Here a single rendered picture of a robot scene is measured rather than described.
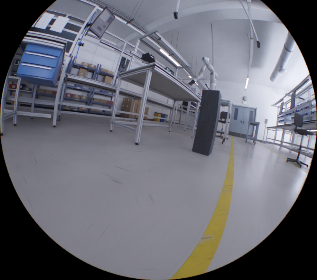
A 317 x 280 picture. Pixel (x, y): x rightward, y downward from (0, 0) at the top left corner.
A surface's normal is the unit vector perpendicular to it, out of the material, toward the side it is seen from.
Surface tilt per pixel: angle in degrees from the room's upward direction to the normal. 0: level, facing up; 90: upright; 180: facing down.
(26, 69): 90
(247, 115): 90
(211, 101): 90
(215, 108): 90
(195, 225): 0
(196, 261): 0
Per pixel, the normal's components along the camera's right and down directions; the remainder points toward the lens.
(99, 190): 0.17, -0.98
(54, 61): 0.76, 0.16
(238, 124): -0.62, -0.07
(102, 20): 0.90, 0.36
